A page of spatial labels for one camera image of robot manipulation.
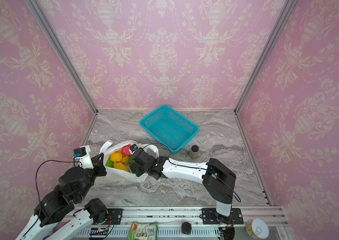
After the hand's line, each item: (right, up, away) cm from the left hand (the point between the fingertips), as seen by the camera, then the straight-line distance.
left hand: (105, 155), depth 67 cm
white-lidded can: (+68, -32, -1) cm, 75 cm away
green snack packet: (+15, -36, +3) cm, 39 cm away
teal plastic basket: (+29, +11, +46) cm, 56 cm away
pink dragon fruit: (+2, -2, +23) cm, 23 cm away
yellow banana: (-1, -10, +20) cm, 23 cm away
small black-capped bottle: (+43, -4, +23) cm, 49 cm away
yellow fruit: (-3, -5, +20) cm, 21 cm away
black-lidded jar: (+37, -35, +3) cm, 51 cm away
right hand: (+11, -8, +13) cm, 19 cm away
